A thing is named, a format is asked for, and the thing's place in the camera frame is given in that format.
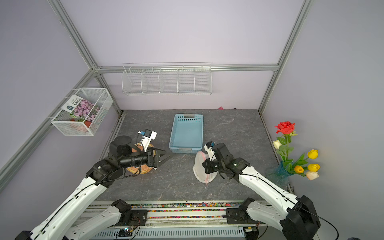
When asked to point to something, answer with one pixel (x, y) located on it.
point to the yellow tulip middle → (314, 167)
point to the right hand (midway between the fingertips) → (202, 163)
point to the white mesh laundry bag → (199, 169)
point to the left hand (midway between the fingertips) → (168, 155)
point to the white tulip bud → (277, 144)
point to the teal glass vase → (280, 175)
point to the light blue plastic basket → (187, 135)
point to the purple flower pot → (81, 110)
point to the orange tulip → (299, 169)
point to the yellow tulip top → (313, 154)
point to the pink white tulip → (311, 175)
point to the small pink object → (221, 108)
